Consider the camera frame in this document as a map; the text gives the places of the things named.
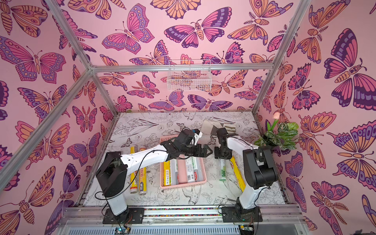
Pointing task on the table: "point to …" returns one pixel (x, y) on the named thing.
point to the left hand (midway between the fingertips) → (209, 152)
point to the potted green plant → (280, 134)
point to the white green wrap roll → (191, 164)
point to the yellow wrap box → (239, 176)
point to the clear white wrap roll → (222, 169)
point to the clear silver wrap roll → (199, 174)
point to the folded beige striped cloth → (207, 125)
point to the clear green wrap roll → (174, 172)
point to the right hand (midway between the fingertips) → (217, 156)
